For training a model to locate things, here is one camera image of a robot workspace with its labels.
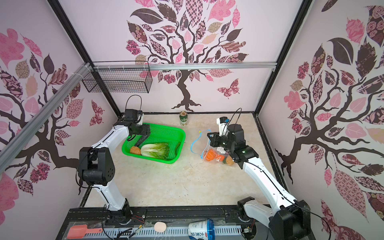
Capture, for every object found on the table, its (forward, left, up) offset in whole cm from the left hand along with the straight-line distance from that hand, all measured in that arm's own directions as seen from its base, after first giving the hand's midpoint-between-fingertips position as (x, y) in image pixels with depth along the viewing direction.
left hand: (143, 130), depth 95 cm
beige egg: (-51, -17, -10) cm, 55 cm away
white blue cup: (-53, -37, -2) cm, 65 cm away
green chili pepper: (-7, -21, -11) cm, 25 cm away
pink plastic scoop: (-53, +22, -10) cm, 58 cm away
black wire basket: (+27, +16, +22) cm, 38 cm away
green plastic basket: (+3, -19, -13) cm, 23 cm away
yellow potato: (-19, -54, -6) cm, 58 cm away
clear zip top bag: (-14, -37, +1) cm, 40 cm away
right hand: (-13, -41, +14) cm, 45 cm away
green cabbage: (-14, -12, -3) cm, 18 cm away
